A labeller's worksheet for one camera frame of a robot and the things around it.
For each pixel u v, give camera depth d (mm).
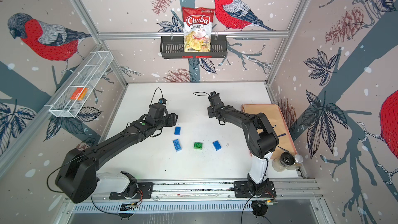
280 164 733
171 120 760
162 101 760
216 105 762
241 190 723
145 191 731
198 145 896
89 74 841
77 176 407
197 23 852
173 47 947
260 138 498
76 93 715
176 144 879
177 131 925
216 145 869
